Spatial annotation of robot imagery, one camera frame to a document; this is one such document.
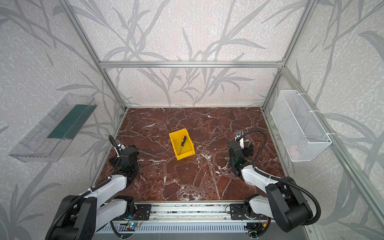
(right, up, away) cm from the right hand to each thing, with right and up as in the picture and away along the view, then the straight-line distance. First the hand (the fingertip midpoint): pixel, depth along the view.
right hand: (243, 137), depth 88 cm
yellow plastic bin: (-34, -9, +8) cm, 36 cm away
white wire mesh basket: (+17, +5, -25) cm, 31 cm away
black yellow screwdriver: (-37, -4, +11) cm, 39 cm away
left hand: (-70, -3, -3) cm, 70 cm away
